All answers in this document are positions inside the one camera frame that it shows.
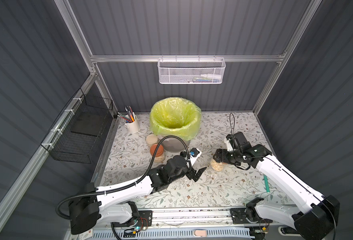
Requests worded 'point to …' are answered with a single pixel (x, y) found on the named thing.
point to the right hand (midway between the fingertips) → (222, 157)
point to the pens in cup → (131, 116)
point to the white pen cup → (133, 127)
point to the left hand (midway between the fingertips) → (201, 164)
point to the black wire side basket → (76, 134)
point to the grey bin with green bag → (176, 117)
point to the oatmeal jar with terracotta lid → (217, 166)
